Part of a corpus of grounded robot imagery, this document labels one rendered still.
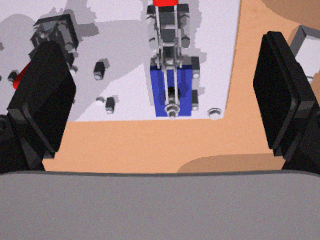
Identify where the pale grey flat plate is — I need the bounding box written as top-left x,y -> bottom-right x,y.
0,0 -> 240,122

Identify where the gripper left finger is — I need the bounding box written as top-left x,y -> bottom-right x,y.
0,40 -> 76,174

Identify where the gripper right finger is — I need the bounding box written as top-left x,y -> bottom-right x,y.
253,31 -> 320,175

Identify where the blue block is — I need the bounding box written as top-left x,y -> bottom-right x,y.
150,56 -> 192,117

